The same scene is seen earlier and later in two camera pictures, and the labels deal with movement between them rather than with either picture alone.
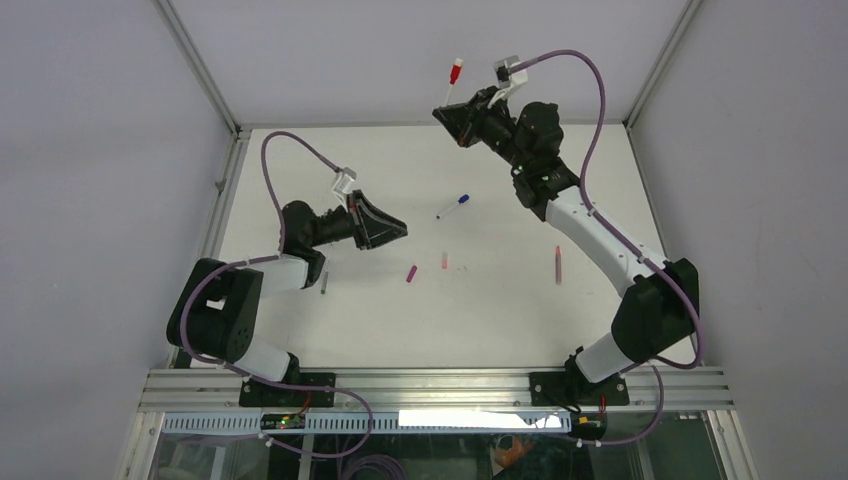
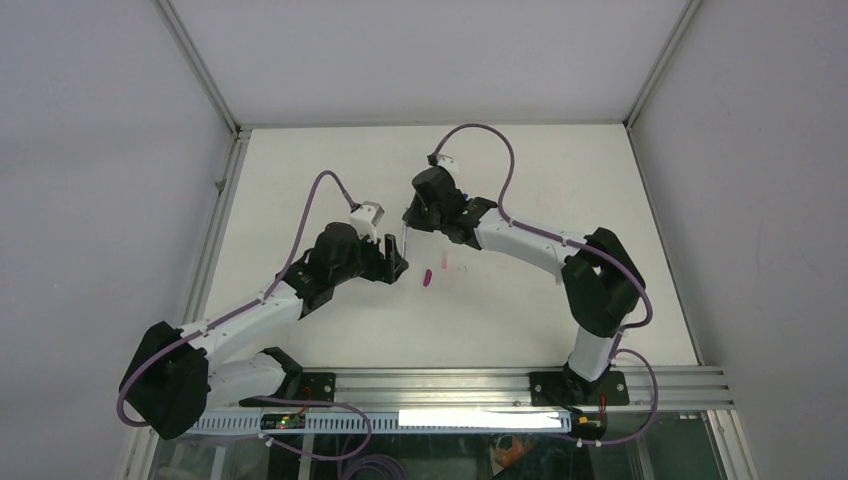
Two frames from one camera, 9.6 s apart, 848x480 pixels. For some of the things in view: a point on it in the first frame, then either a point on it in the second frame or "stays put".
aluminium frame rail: x=435 y=389 stays put
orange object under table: x=511 y=458 stays put
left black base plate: x=253 y=393 stays put
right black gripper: x=465 y=117 to x=412 y=218
